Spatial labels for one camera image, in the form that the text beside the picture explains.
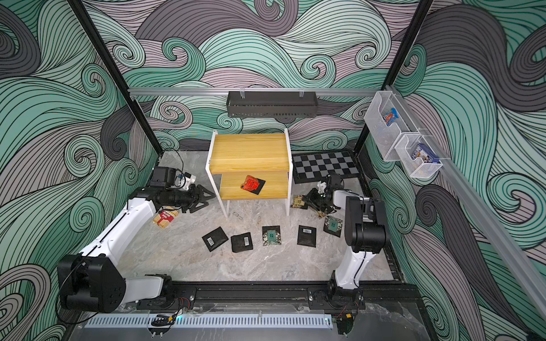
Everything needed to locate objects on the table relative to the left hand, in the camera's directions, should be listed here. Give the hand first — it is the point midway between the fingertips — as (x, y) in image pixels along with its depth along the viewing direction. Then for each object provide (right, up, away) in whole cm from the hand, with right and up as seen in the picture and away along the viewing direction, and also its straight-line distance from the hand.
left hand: (212, 196), depth 79 cm
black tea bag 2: (+11, -20, +7) cm, 24 cm away
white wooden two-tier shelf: (+17, +11, -8) cm, 22 cm away
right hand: (+40, -5, +19) cm, 45 cm away
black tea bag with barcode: (+38, -18, +9) cm, 43 cm away
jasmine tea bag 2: (+50, -15, +12) cm, 53 cm away
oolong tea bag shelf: (+36, -5, +19) cm, 41 cm away
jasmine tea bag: (+23, -18, +9) cm, 30 cm away
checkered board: (+45, +12, +31) cm, 56 cm away
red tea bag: (+15, +4, +7) cm, 17 cm away
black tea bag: (-1, -19, +9) cm, 21 cm away
